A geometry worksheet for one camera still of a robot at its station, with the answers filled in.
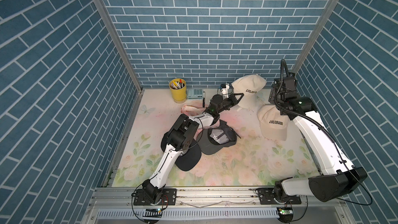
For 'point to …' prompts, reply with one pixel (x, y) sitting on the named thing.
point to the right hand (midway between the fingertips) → (284, 95)
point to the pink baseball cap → (190, 110)
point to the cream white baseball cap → (250, 85)
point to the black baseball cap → (192, 158)
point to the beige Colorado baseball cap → (273, 125)
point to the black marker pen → (203, 99)
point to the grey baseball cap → (210, 140)
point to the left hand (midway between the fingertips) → (248, 97)
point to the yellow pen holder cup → (178, 87)
